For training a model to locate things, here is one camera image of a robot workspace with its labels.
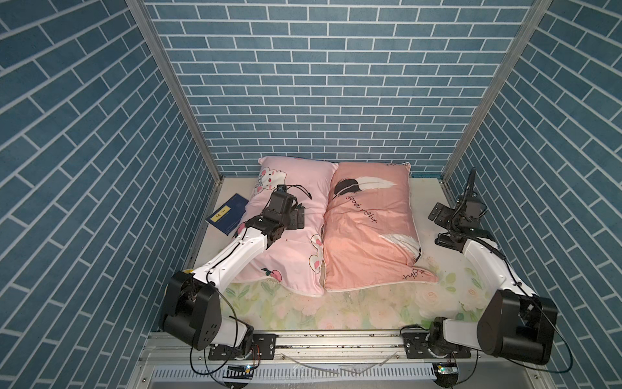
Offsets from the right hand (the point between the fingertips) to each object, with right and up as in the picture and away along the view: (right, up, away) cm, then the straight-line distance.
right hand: (450, 214), depth 87 cm
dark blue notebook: (-89, -3, +18) cm, 90 cm away
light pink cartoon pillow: (-56, -16, -5) cm, 58 cm away
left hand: (-56, 0, 0) cm, 56 cm away
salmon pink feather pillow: (-29, -8, +2) cm, 30 cm away
